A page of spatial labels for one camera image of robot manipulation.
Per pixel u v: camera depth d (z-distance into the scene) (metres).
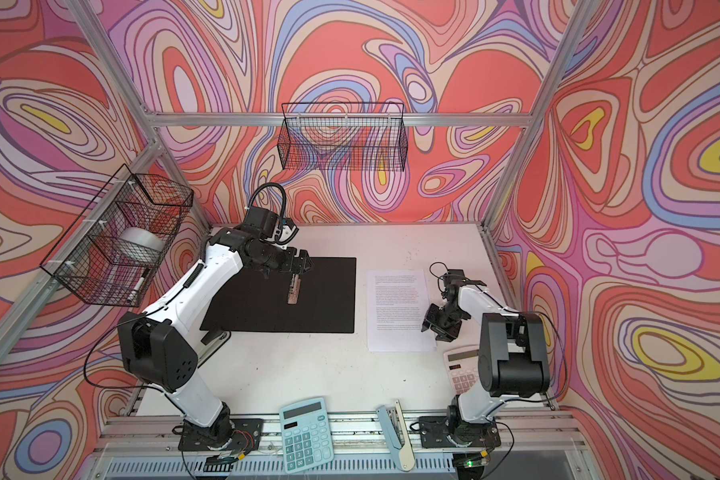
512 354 0.46
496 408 0.53
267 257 0.69
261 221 0.65
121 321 0.44
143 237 0.73
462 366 0.82
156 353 0.44
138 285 0.72
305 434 0.72
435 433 0.73
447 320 0.77
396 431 0.72
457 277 0.78
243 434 0.73
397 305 0.96
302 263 0.75
